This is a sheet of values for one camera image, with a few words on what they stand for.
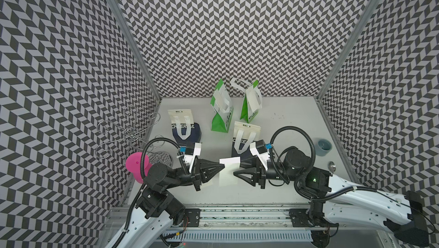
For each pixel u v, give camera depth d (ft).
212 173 1.79
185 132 2.79
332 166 2.84
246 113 3.24
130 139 2.07
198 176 1.61
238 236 2.28
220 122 3.23
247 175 1.78
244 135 2.46
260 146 1.60
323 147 3.06
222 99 3.23
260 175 1.63
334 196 1.49
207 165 1.73
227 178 1.86
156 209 1.58
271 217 2.47
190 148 1.60
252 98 3.00
